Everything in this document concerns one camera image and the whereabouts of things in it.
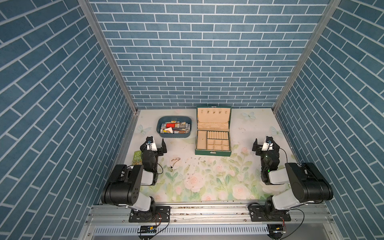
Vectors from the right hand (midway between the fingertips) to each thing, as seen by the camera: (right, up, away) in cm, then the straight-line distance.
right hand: (266, 140), depth 89 cm
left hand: (-65, +1, -1) cm, 66 cm away
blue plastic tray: (-67, +14, +21) cm, 72 cm away
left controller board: (-66, -41, -17) cm, 80 cm away
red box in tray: (-64, +9, +19) cm, 67 cm away
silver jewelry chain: (-58, -17, 0) cm, 61 cm away
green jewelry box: (-32, +2, +9) cm, 33 cm away
